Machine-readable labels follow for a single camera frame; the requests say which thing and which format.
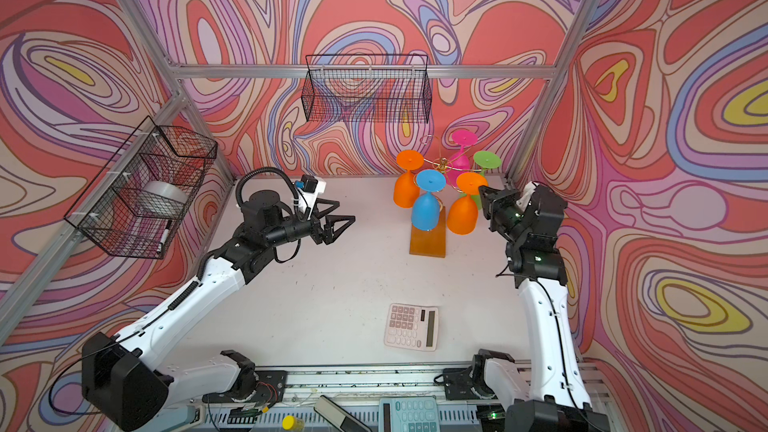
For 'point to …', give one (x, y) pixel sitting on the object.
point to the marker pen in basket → (163, 238)
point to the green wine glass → (485, 160)
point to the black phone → (339, 416)
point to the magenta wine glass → (459, 162)
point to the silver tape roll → (165, 192)
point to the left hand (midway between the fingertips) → (347, 211)
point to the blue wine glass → (426, 207)
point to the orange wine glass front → (463, 212)
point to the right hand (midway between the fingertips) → (478, 190)
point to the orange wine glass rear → (406, 189)
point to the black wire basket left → (140, 200)
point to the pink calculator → (412, 326)
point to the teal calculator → (408, 414)
